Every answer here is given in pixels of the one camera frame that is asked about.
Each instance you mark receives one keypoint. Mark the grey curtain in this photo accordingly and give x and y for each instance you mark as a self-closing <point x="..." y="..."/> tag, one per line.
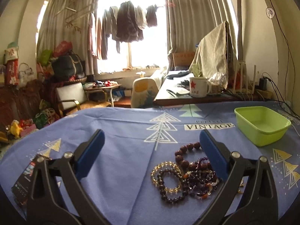
<point x="82" y="45"/>
<point x="188" y="21"/>

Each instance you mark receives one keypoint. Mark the wooden armchair white cushion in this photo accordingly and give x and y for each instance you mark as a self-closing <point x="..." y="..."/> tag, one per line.
<point x="72" y="98"/>

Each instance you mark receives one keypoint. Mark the dark duffel bag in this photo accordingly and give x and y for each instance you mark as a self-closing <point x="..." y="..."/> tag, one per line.
<point x="67" y="66"/>

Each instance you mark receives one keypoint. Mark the black power adapter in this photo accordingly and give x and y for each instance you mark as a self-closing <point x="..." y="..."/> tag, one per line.
<point x="263" y="83"/>

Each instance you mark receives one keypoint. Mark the blue printed tablecloth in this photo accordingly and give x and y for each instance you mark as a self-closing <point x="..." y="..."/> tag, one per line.
<point x="137" y="139"/>

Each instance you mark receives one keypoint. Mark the dark wooden desk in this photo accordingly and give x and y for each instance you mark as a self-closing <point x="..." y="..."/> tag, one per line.
<point x="167" y="96"/>

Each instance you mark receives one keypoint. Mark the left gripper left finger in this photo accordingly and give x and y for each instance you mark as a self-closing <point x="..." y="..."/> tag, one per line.
<point x="45" y="203"/>

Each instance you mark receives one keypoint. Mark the right grey curtain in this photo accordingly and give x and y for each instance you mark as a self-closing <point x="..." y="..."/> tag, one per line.
<point x="188" y="21"/>

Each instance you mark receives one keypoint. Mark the white wifi router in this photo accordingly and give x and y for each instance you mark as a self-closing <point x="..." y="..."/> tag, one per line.
<point x="241" y="82"/>

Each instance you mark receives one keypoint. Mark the left grey curtain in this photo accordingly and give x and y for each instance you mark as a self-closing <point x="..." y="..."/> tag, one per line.
<point x="82" y="45"/>

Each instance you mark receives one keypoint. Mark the black smartphone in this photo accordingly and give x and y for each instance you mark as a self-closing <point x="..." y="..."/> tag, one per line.
<point x="20" y="189"/>

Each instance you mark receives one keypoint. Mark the white chair back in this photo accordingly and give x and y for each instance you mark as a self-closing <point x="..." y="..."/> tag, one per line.
<point x="144" y="92"/>

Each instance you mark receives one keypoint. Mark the cloth covered monitor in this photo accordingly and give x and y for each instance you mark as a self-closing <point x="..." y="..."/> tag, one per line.
<point x="214" y="58"/>

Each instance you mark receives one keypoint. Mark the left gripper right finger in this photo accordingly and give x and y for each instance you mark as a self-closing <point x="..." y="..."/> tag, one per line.
<point x="259" y="202"/>

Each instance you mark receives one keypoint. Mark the white enamel mug red star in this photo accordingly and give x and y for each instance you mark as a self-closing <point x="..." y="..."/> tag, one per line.
<point x="200" y="87"/>

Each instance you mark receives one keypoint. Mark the ceiling drying rack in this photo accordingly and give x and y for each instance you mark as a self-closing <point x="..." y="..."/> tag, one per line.
<point x="71" y="16"/>

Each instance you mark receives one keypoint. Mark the green plastic tray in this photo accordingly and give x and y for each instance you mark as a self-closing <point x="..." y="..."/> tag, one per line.
<point x="261" y="125"/>

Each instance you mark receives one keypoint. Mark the dark hanging jacket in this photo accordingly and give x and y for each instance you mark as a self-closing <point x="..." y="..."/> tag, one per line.
<point x="127" y="28"/>

